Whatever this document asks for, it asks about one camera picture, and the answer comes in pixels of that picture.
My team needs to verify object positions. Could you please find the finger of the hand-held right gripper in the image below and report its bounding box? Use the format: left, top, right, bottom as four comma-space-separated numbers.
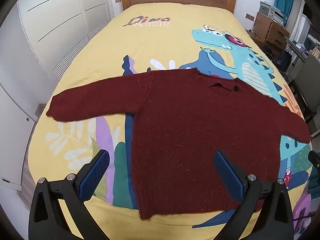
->
308, 150, 320, 178

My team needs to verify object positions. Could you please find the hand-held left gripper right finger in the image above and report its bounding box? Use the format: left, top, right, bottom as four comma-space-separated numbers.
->
214, 150, 293, 240

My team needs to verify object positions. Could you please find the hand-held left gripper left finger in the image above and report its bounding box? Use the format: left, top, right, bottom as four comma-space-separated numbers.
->
28, 149, 110, 240

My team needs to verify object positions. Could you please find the dark red knitted sweater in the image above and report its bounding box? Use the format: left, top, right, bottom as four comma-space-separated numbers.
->
46, 67, 312, 220

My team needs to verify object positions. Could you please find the dark chair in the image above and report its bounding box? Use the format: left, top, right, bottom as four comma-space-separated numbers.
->
290, 54, 320, 130

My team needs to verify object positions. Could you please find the black bag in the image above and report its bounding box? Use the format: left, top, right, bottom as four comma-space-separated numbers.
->
276, 47, 293, 72

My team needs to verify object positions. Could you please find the wooden drawer cabinet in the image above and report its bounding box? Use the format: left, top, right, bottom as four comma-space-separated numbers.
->
253, 12, 290, 50

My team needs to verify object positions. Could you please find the yellow dinosaur printed bedspread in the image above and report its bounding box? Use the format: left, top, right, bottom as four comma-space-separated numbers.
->
26, 2, 314, 240

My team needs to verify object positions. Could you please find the grey printer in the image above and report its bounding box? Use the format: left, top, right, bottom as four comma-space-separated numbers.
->
259, 1, 285, 27

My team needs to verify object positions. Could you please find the white wardrobe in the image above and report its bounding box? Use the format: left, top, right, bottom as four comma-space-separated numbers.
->
0, 0, 113, 188

